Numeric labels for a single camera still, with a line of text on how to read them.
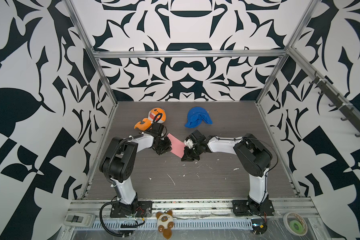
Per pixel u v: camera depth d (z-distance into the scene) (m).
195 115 1.04
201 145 0.73
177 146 0.96
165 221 0.69
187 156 0.81
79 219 0.70
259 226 0.71
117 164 0.48
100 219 0.68
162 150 0.83
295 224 0.70
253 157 0.52
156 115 0.83
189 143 0.89
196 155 0.82
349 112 0.55
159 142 0.78
